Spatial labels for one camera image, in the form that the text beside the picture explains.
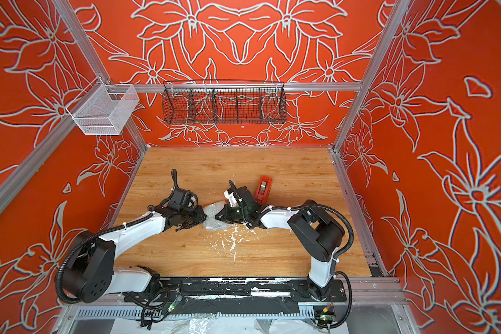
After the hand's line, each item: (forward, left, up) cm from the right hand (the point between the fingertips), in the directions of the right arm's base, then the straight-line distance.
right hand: (213, 215), depth 83 cm
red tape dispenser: (+15, -21, -3) cm, 26 cm away
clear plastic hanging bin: (+39, +52, +25) cm, 69 cm away
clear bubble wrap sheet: (+3, +2, -3) cm, 5 cm away
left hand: (+2, +3, -4) cm, 6 cm away
